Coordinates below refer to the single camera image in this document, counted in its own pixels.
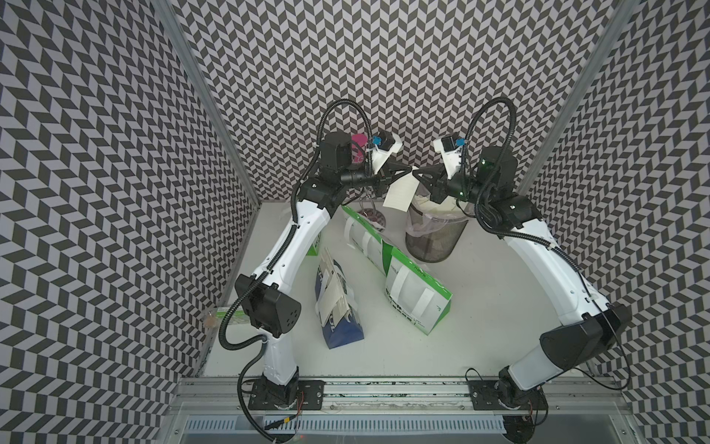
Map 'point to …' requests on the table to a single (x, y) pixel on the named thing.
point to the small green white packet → (214, 316)
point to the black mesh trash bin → (432, 238)
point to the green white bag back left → (314, 246)
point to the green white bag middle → (361, 236)
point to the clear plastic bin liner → (426, 218)
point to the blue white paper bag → (336, 304)
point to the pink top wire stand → (368, 215)
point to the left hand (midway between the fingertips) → (409, 169)
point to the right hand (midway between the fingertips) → (416, 175)
